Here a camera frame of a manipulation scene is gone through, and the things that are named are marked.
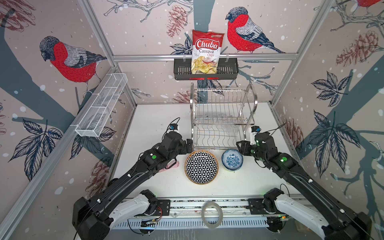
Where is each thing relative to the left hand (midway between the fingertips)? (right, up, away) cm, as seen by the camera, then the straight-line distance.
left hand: (185, 141), depth 75 cm
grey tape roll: (+17, -34, -7) cm, 39 cm away
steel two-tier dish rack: (+20, +13, +20) cm, 31 cm away
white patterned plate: (+9, -17, +10) cm, 22 cm away
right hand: (+28, -2, +3) cm, 28 cm away
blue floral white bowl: (+27, -12, +10) cm, 31 cm away
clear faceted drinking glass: (+29, +4, +19) cm, 35 cm away
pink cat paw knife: (-5, -7, -14) cm, 17 cm away
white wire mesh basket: (-45, +11, -2) cm, 46 cm away
